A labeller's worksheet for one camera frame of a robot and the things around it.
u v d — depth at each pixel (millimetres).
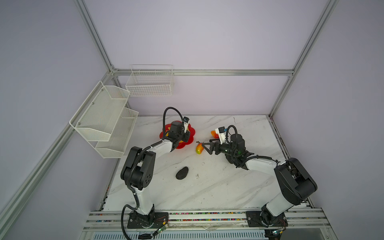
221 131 770
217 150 764
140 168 499
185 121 853
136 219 684
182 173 860
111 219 748
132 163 1019
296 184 458
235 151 697
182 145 981
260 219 732
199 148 957
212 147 759
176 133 758
